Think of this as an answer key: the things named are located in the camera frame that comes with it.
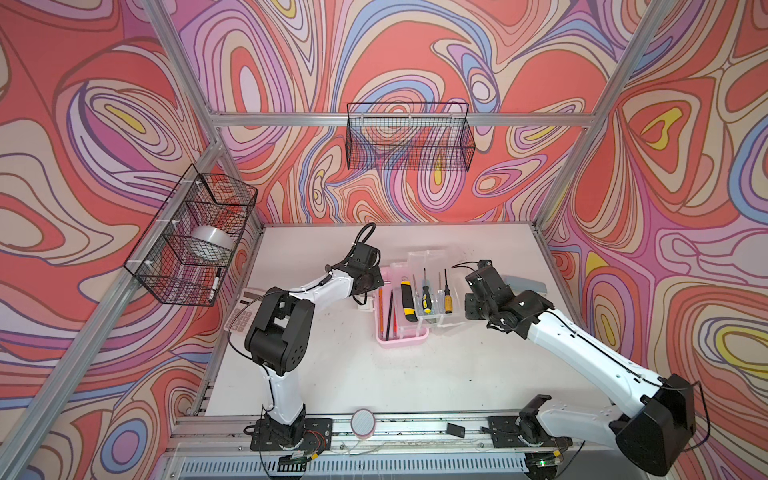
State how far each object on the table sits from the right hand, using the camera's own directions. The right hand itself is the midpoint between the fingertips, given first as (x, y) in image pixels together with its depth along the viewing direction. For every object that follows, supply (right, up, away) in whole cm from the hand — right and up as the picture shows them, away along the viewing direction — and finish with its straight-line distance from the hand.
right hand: (477, 308), depth 81 cm
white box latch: (-30, -1, +8) cm, 31 cm away
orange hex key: (-27, -4, +13) cm, 30 cm away
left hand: (-26, +7, +16) cm, 31 cm away
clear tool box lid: (-12, +7, +8) cm, 16 cm away
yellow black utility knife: (-19, +1, +6) cm, 20 cm away
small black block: (-7, -30, -6) cm, 31 cm away
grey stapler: (+20, +5, +18) cm, 27 cm away
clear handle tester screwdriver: (-10, +1, 0) cm, 10 cm away
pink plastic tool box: (-19, -8, +4) cm, 21 cm away
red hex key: (-22, -7, +13) cm, 27 cm away
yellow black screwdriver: (-14, +3, 0) cm, 14 cm away
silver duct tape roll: (-67, +17, -11) cm, 70 cm away
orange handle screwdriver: (-8, +2, -1) cm, 8 cm away
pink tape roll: (-31, -27, -9) cm, 41 cm away
